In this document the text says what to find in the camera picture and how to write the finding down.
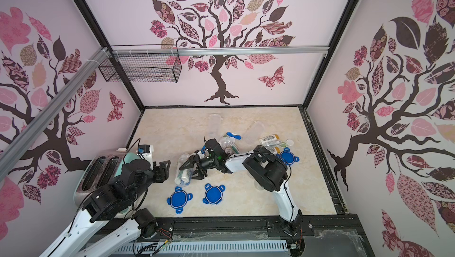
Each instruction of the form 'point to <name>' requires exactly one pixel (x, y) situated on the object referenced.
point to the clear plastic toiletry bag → (227, 143)
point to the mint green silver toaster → (100, 170)
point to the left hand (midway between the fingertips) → (162, 166)
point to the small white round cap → (290, 142)
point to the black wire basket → (141, 68)
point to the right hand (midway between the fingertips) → (182, 173)
